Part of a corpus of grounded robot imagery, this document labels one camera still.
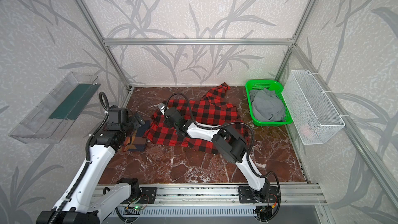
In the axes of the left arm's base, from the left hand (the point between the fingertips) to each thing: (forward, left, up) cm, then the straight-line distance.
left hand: (137, 115), depth 78 cm
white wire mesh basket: (-9, -79, +14) cm, 81 cm away
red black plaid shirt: (+18, -40, -19) cm, 48 cm away
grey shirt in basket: (+18, -75, -16) cm, 79 cm away
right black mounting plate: (-32, -55, -19) cm, 67 cm away
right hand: (+12, -13, -8) cm, 19 cm away
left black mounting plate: (-33, -8, -19) cm, 39 cm away
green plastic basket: (+38, -83, -16) cm, 92 cm away
